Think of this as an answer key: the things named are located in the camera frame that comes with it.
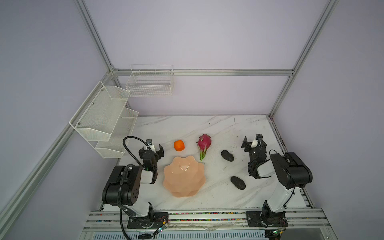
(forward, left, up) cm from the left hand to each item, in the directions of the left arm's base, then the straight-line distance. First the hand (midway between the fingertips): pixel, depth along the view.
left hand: (151, 146), depth 93 cm
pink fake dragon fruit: (+3, -34, 0) cm, 34 cm away
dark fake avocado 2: (-21, -53, -5) cm, 57 cm away
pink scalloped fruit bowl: (-16, -22, -8) cm, 28 cm away
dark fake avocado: (-3, -49, -5) cm, 49 cm away
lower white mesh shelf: (-10, +13, +15) cm, 22 cm away
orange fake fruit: (+2, -17, -2) cm, 17 cm away
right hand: (+5, -64, +4) cm, 65 cm away
